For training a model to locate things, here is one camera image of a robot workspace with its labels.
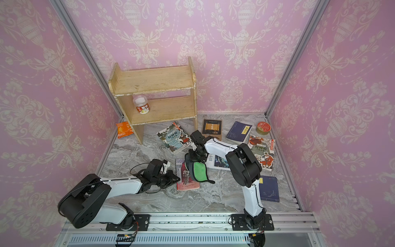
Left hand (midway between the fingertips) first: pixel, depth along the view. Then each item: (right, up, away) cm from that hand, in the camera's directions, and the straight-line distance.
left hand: (181, 180), depth 86 cm
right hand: (+5, +9, +8) cm, 13 cm away
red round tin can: (+56, +29, +23) cm, 67 cm away
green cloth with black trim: (+9, +6, +1) cm, 11 cm away
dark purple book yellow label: (+39, +26, +23) cm, 52 cm away
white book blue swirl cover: (+21, +9, +9) cm, 24 cm away
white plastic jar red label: (-23, +44, +2) cm, 50 cm away
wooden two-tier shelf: (-22, +53, +27) cm, 64 cm away
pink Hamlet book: (+3, -1, +1) cm, 3 cm away
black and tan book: (+20, +30, +26) cm, 44 cm away
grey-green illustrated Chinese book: (-6, +23, +20) cm, 31 cm away
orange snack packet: (-42, +29, +21) cm, 55 cm away
